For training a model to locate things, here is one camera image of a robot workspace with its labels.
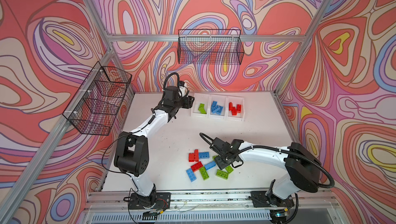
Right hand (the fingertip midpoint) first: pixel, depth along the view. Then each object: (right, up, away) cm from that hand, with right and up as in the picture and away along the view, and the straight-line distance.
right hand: (226, 163), depth 84 cm
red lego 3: (+13, +30, +23) cm, 41 cm away
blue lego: (-5, +33, +25) cm, 42 cm away
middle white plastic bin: (+1, +36, +24) cm, 43 cm away
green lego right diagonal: (+1, -2, -2) cm, 3 cm away
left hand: (-19, +38, +4) cm, 43 cm away
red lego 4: (-17, -1, 0) cm, 17 cm away
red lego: (+7, +33, +23) cm, 40 cm away
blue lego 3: (-5, +30, +21) cm, 38 cm away
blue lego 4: (-9, 0, -2) cm, 10 cm away
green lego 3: (-13, -4, -2) cm, 14 cm away
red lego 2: (+10, +28, +23) cm, 38 cm away
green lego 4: (-3, -4, -3) cm, 6 cm away
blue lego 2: (0, +31, +21) cm, 38 cm away
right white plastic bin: (+13, +25, +21) cm, 35 cm away
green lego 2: (-12, +27, +21) cm, 37 cm away
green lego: (-13, +30, +24) cm, 41 cm away
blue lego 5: (-19, -5, -4) cm, 20 cm away
